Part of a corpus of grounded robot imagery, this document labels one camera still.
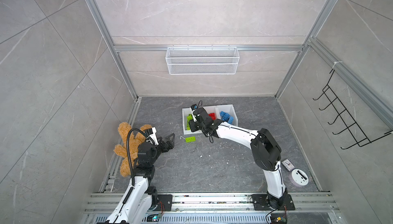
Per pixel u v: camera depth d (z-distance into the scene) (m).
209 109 1.07
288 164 0.84
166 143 0.73
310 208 0.73
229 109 1.07
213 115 1.03
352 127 0.64
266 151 0.51
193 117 0.72
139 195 0.53
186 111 1.01
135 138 0.90
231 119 1.01
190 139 0.95
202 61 1.00
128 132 0.60
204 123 0.70
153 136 0.73
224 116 1.03
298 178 0.78
